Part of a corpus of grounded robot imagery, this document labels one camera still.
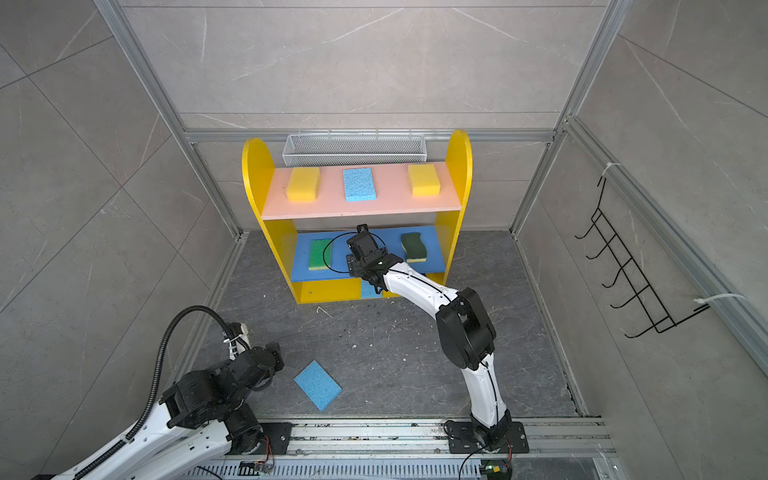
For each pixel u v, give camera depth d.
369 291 0.98
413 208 0.71
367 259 0.70
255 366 0.54
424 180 0.73
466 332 0.51
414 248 0.94
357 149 0.98
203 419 0.48
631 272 0.68
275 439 0.73
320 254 0.93
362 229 0.81
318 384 0.81
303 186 0.72
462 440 0.73
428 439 0.75
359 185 0.73
